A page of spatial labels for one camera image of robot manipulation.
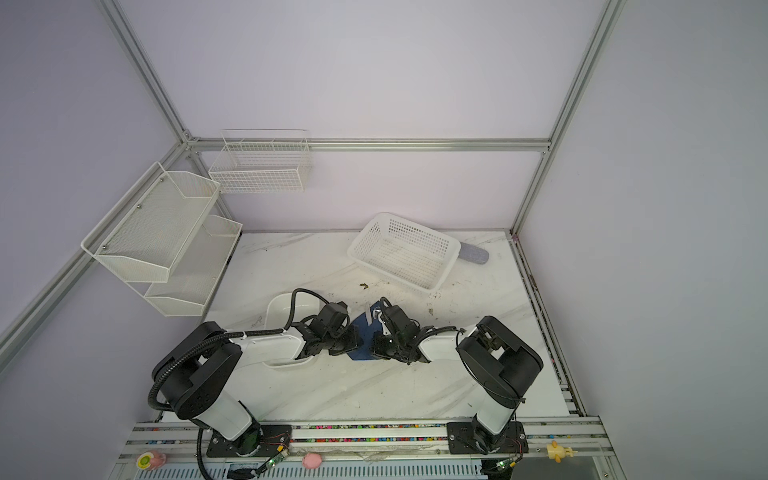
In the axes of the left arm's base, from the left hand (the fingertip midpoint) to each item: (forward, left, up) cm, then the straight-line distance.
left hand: (363, 343), depth 89 cm
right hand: (-2, -1, 0) cm, 3 cm away
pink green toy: (-30, +47, +3) cm, 56 cm away
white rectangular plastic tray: (+10, +28, 0) cm, 30 cm away
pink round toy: (-30, +10, +1) cm, 31 cm away
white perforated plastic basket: (+38, -14, 0) cm, 41 cm away
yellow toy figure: (-28, -47, +4) cm, 55 cm away
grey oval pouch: (+35, -39, +2) cm, 53 cm away
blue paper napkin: (-2, 0, 0) cm, 2 cm away
